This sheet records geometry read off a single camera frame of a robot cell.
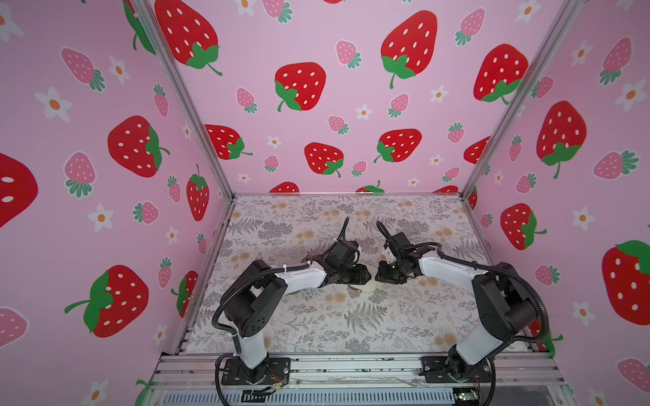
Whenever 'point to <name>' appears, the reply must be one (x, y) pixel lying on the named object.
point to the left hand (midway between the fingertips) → (370, 277)
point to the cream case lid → (370, 286)
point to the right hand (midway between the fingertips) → (373, 280)
